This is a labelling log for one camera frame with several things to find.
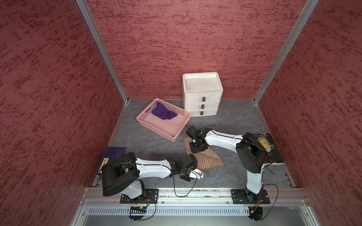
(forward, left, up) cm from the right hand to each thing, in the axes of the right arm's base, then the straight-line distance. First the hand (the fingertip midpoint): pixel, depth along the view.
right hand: (196, 151), depth 91 cm
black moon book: (+5, -50, -1) cm, 50 cm away
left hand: (-12, +3, 0) cm, 12 cm away
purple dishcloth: (+31, +24, +4) cm, 39 cm away
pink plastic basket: (+17, +18, +2) cm, 25 cm away
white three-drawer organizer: (+31, -5, +23) cm, 39 cm away
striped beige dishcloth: (-5, -7, 0) cm, 8 cm away
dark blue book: (+2, +57, -3) cm, 57 cm away
